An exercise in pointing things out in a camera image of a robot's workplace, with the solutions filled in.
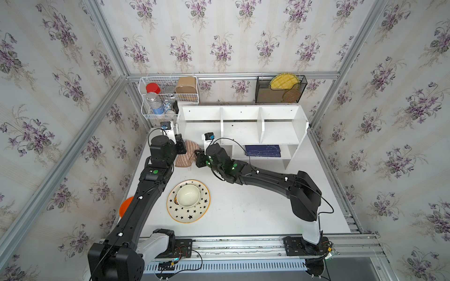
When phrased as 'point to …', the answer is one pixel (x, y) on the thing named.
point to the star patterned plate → (188, 215)
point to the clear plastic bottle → (155, 103)
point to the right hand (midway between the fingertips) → (195, 152)
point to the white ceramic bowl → (188, 195)
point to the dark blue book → (263, 150)
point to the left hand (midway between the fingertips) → (183, 135)
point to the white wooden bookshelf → (264, 132)
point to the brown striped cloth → (186, 160)
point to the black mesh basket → (264, 94)
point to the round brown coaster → (291, 96)
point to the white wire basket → (162, 94)
